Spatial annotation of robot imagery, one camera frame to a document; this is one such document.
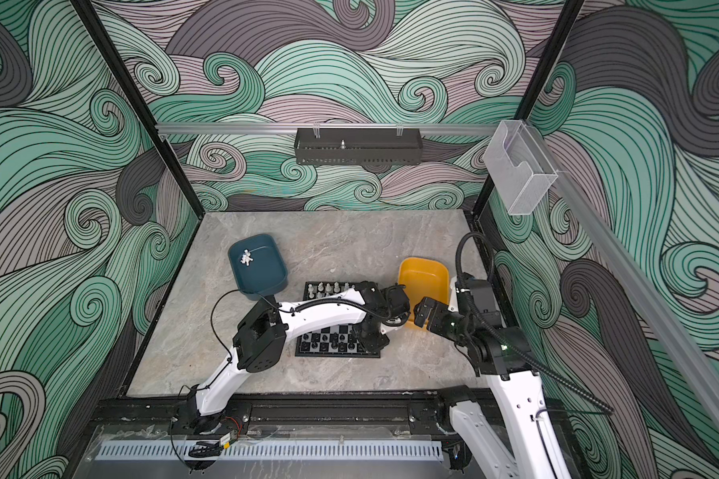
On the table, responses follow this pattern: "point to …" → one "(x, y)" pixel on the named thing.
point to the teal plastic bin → (266, 274)
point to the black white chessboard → (339, 328)
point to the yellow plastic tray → (423, 277)
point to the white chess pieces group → (322, 289)
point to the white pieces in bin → (246, 257)
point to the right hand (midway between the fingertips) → (431, 315)
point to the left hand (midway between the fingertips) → (373, 346)
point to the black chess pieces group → (331, 342)
